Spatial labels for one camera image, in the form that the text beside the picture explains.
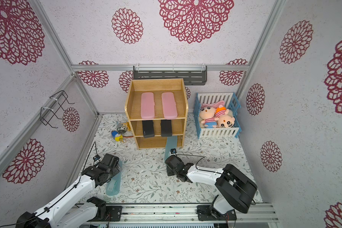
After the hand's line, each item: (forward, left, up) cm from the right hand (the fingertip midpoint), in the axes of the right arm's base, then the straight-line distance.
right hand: (173, 166), depth 90 cm
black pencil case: (+18, +4, +17) cm, 25 cm away
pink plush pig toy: (+34, -24, +13) cm, 44 cm away
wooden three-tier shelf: (+20, +23, +31) cm, 43 cm away
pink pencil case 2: (+24, +2, +31) cm, 39 cm away
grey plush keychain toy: (+25, +38, +5) cm, 46 cm away
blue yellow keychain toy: (+20, +41, +4) cm, 45 cm away
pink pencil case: (+22, +15, +32) cm, 41 cm away
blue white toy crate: (+51, -45, +9) cm, 69 cm away
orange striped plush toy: (+29, -35, +11) cm, 47 cm away
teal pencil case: (+16, +1, +3) cm, 16 cm away
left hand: (-6, +36, +4) cm, 37 cm away
